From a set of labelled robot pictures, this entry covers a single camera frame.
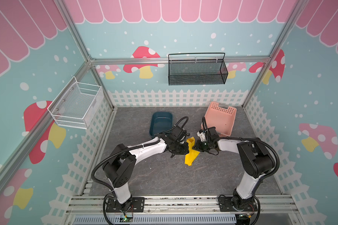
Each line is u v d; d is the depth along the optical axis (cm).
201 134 92
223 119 112
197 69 94
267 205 76
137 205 74
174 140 68
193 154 94
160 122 117
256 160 50
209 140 81
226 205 74
